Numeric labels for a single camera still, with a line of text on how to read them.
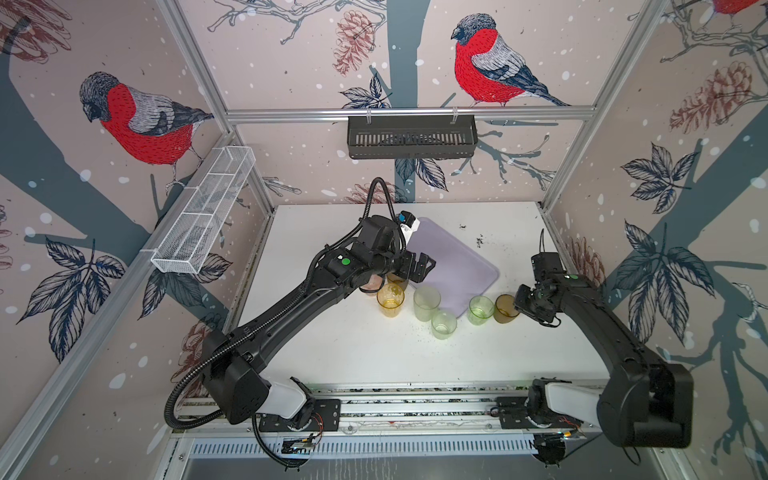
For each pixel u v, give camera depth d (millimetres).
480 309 907
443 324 885
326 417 730
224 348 398
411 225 658
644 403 395
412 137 1039
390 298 923
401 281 916
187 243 713
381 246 569
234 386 385
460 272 1041
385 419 741
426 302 916
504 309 898
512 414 728
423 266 645
